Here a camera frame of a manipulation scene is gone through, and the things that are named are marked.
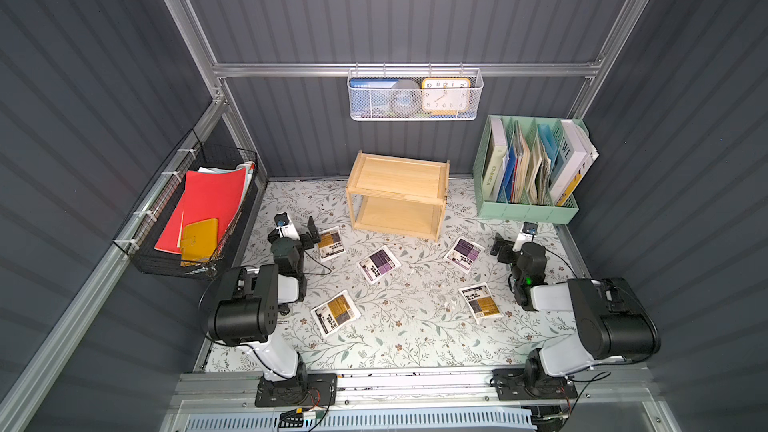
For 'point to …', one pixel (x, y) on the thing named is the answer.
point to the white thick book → (574, 155)
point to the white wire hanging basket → (473, 114)
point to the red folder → (208, 194)
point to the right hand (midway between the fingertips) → (521, 237)
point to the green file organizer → (527, 168)
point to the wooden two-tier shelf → (397, 194)
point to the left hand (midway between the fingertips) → (293, 220)
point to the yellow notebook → (199, 242)
